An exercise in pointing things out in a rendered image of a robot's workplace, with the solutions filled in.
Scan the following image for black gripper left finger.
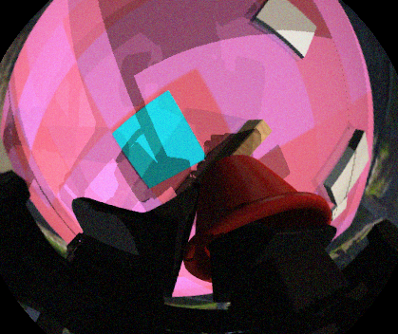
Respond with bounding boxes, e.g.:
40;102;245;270
72;182;201;298

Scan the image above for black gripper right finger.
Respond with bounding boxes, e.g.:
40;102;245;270
209;220;337;304

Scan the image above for beige square block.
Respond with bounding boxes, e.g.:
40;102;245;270
332;196;348;221

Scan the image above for olive brown flat bar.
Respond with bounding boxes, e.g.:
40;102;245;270
187;119;272;189

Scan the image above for white square block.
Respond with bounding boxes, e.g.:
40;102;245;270
254;0;317;59

